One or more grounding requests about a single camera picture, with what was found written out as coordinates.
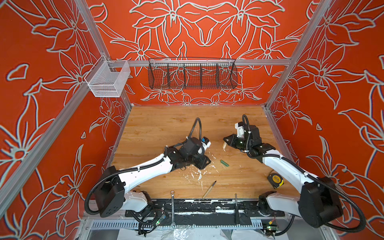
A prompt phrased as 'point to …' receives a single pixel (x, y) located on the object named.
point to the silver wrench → (173, 222)
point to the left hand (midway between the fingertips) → (208, 157)
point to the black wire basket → (192, 73)
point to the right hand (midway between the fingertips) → (222, 138)
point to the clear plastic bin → (107, 78)
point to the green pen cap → (224, 163)
